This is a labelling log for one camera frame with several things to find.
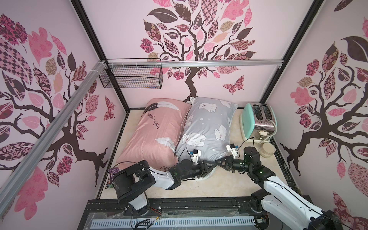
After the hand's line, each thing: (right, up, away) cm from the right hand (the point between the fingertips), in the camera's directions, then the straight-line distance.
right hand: (215, 162), depth 74 cm
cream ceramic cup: (+38, +3, +17) cm, 41 cm away
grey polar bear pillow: (-3, +18, +13) cm, 22 cm away
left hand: (0, -4, 0) cm, 4 cm away
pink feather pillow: (-35, +11, +10) cm, 38 cm away
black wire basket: (-52, +55, +20) cm, 78 cm away
